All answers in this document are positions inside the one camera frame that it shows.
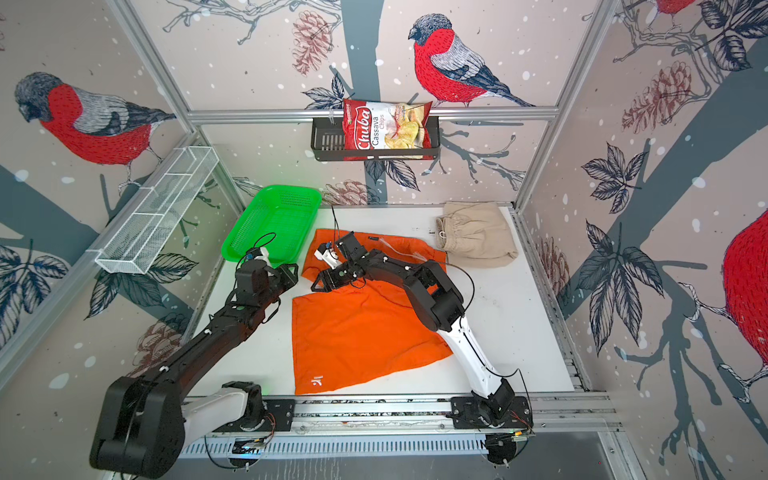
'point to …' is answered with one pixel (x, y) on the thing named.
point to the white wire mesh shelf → (158, 210)
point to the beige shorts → (475, 235)
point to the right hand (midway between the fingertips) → (315, 293)
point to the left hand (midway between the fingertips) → (293, 266)
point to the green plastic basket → (279, 219)
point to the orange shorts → (366, 335)
